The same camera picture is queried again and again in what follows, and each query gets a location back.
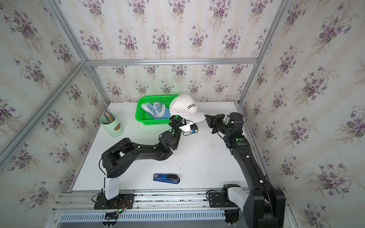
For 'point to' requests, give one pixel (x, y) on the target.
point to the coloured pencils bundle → (108, 114)
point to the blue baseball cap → (157, 110)
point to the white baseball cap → (185, 106)
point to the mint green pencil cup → (110, 122)
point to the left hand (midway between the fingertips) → (179, 112)
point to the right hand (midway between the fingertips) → (205, 115)
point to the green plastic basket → (144, 117)
